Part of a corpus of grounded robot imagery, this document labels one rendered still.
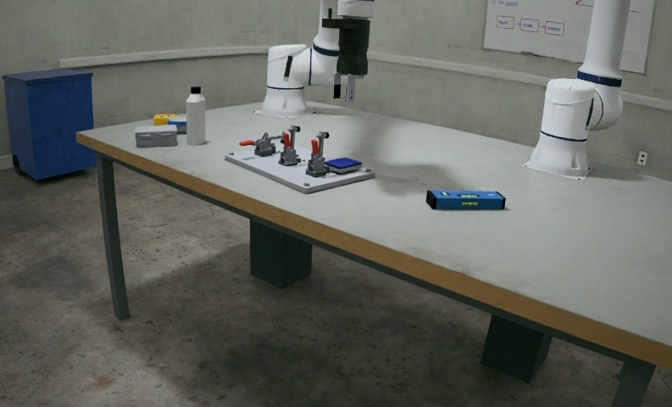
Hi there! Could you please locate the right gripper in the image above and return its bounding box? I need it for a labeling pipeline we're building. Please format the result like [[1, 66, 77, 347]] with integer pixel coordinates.
[[322, 1, 374, 102]]

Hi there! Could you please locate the white bottle with black cap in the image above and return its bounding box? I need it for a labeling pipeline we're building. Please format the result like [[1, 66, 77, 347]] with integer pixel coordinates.
[[186, 86, 205, 146]]

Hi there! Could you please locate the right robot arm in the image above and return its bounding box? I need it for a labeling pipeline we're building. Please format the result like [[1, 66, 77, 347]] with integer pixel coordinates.
[[262, 0, 374, 116]]

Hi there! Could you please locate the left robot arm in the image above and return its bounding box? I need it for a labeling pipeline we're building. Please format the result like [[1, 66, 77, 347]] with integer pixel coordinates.
[[530, 0, 630, 176]]

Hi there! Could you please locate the blue spirit level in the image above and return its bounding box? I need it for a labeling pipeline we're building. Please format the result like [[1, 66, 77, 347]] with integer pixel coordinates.
[[425, 191, 506, 209]]

